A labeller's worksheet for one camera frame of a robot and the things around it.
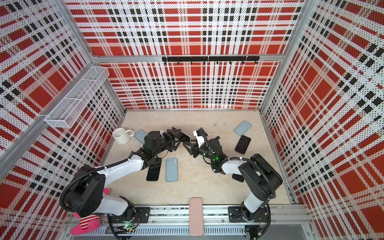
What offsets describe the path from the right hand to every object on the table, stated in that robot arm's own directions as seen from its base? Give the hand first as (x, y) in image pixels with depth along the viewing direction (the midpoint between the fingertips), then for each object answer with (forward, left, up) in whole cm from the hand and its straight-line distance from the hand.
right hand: (185, 144), depth 82 cm
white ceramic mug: (+13, +45, -10) cm, 48 cm away
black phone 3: (+8, -36, -15) cm, 40 cm away
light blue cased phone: (-8, +10, -18) cm, 22 cm away
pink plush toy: (-36, +43, -9) cm, 57 cm away
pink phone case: (-33, -6, -14) cm, 36 cm away
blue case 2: (+27, -41, -20) cm, 53 cm away
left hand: (+4, +1, +3) cm, 5 cm away
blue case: (+18, +36, -17) cm, 44 cm away
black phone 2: (-13, -30, -17) cm, 37 cm away
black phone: (-7, +21, -19) cm, 30 cm away
